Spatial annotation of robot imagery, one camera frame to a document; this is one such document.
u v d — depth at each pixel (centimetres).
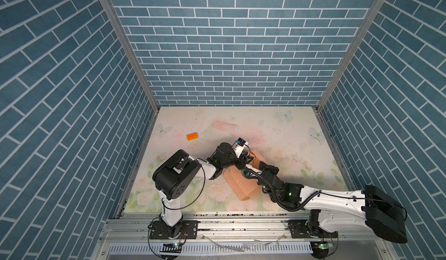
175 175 50
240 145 80
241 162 81
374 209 42
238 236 74
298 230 74
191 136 103
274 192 59
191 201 83
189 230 74
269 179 60
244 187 85
